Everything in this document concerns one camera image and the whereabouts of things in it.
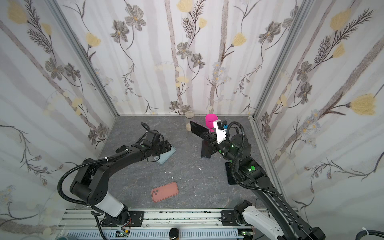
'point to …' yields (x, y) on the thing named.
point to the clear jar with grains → (189, 114)
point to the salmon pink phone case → (165, 191)
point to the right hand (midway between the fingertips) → (205, 130)
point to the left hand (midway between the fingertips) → (166, 143)
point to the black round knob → (174, 234)
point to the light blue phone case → (163, 157)
